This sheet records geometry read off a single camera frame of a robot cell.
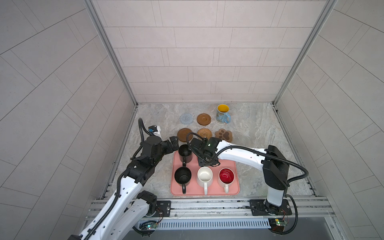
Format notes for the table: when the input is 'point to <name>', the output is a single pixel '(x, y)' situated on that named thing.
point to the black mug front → (183, 175)
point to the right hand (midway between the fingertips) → (202, 165)
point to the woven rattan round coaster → (204, 132)
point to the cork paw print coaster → (226, 135)
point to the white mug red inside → (226, 176)
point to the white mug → (205, 176)
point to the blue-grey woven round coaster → (186, 118)
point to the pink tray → (191, 179)
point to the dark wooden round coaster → (182, 134)
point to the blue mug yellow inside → (222, 114)
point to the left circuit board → (147, 226)
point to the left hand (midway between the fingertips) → (175, 137)
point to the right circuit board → (277, 224)
